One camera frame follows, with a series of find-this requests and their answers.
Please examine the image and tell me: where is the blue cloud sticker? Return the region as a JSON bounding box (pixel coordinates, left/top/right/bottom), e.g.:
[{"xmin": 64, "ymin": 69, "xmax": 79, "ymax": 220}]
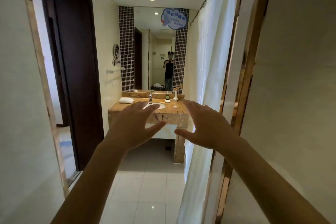
[{"xmin": 160, "ymin": 8, "xmax": 187, "ymax": 30}]

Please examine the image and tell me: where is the white shower curtain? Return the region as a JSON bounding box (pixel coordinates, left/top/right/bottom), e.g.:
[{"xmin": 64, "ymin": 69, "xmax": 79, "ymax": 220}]
[{"xmin": 176, "ymin": 0, "xmax": 241, "ymax": 224}]

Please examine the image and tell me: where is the chrome wall towel rail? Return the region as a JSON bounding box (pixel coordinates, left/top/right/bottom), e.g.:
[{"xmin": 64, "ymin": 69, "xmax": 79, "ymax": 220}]
[{"xmin": 106, "ymin": 66, "xmax": 126, "ymax": 75}]

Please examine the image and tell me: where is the person's right hand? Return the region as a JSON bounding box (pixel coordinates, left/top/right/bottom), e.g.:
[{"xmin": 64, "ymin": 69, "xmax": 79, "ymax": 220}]
[{"xmin": 174, "ymin": 99, "xmax": 241, "ymax": 153}]

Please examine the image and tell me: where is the person's left hand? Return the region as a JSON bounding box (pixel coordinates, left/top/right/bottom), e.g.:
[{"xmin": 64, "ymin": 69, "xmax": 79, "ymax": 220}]
[{"xmin": 105, "ymin": 100, "xmax": 167, "ymax": 155}]

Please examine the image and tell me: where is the dark wooden door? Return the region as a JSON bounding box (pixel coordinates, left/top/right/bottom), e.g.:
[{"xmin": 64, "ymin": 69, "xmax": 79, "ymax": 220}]
[{"xmin": 27, "ymin": 0, "xmax": 105, "ymax": 172}]

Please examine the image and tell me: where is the person's right forearm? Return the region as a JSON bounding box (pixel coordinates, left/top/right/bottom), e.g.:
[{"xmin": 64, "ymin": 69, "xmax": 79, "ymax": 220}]
[{"xmin": 222, "ymin": 136, "xmax": 331, "ymax": 224}]

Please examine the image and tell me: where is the white sink basin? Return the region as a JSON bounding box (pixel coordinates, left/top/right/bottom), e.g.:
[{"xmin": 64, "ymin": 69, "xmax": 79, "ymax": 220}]
[{"xmin": 143, "ymin": 102, "xmax": 166, "ymax": 110}]

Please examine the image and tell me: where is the brown marble vanity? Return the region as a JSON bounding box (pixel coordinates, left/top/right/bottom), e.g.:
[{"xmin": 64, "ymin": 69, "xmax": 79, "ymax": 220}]
[{"xmin": 107, "ymin": 91, "xmax": 189, "ymax": 165}]

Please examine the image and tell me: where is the person's left forearm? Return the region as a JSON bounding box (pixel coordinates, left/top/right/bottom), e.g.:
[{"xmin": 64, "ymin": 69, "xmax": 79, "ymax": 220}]
[{"xmin": 51, "ymin": 137, "xmax": 128, "ymax": 224}]

